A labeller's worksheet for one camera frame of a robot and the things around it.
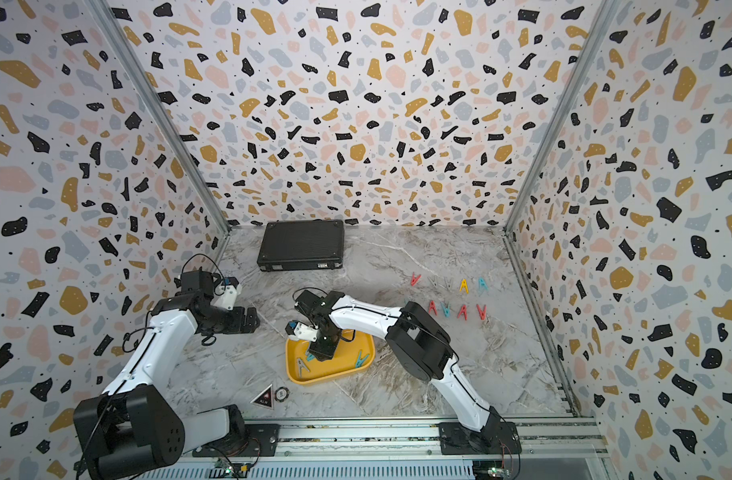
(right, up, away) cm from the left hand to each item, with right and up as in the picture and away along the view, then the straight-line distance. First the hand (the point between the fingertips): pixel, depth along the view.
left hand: (242, 321), depth 84 cm
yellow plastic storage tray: (+31, -10, +4) cm, 33 cm away
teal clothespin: (+74, +9, +22) cm, 78 cm away
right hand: (+21, -10, +5) cm, 24 cm away
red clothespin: (+50, +10, +23) cm, 56 cm away
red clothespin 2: (+66, 0, +14) cm, 67 cm away
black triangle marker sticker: (+8, -20, -4) cm, 22 cm away
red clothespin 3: (+72, 0, +14) cm, 73 cm away
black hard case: (+9, +22, +27) cm, 36 cm away
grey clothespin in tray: (+16, -13, +2) cm, 20 cm away
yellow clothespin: (+67, +8, +20) cm, 71 cm away
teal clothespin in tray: (+33, -12, +2) cm, 35 cm away
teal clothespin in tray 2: (+18, -11, +3) cm, 21 cm away
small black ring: (+12, -19, -2) cm, 23 cm away
